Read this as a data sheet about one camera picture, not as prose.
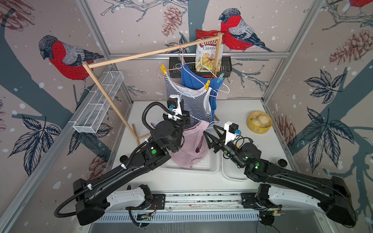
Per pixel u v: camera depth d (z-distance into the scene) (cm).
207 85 67
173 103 45
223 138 57
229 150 57
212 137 58
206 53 86
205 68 88
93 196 38
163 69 78
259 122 101
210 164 86
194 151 74
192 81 70
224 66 95
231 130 54
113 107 70
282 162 78
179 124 49
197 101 79
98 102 79
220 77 70
